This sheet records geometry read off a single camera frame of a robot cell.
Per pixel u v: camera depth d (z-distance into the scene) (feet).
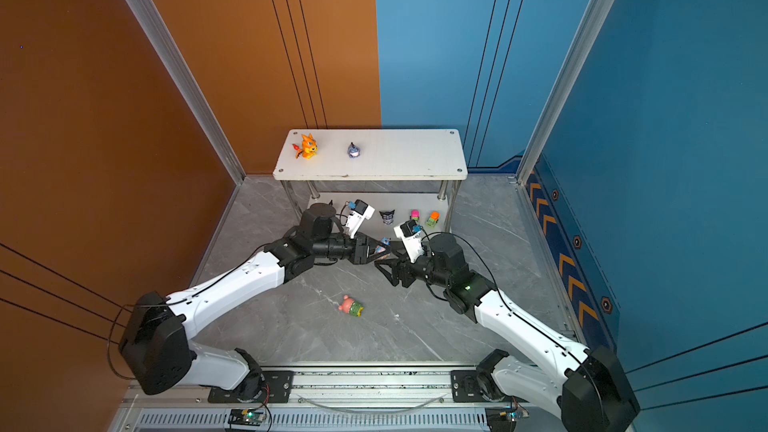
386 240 2.34
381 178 2.43
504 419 2.28
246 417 2.32
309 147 2.43
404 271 2.14
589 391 1.26
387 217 3.09
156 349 1.35
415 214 3.20
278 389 2.39
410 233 2.13
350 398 2.38
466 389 2.38
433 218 3.16
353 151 2.48
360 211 2.25
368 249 2.20
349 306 2.73
